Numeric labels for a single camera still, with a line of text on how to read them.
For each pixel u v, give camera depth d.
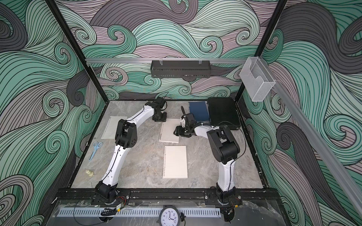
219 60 0.95
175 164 0.85
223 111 1.22
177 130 0.89
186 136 0.89
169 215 0.66
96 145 0.92
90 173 0.79
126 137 0.65
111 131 1.01
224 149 0.51
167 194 0.75
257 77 0.78
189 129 0.73
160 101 0.89
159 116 0.92
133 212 0.70
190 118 0.80
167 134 0.98
